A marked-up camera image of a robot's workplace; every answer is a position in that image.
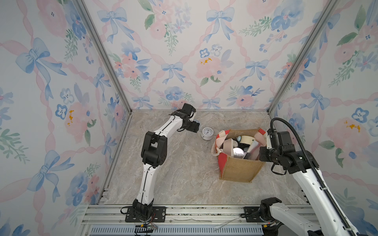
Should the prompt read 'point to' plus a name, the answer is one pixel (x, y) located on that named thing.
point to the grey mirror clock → (253, 150)
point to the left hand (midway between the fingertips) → (194, 126)
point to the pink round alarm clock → (238, 153)
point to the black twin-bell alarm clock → (236, 143)
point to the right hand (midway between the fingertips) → (265, 151)
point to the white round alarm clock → (207, 133)
